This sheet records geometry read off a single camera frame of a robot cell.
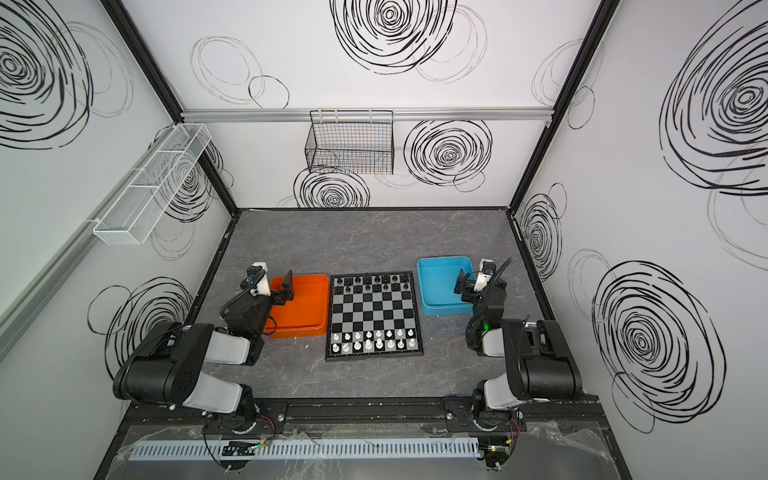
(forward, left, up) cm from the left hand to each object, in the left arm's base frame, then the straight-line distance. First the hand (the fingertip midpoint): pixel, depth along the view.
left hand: (277, 270), depth 88 cm
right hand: (+3, -59, -2) cm, 60 cm away
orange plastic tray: (-9, -9, -9) cm, 16 cm away
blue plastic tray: (+8, -50, -14) cm, 52 cm away
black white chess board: (-9, -29, -10) cm, 32 cm away
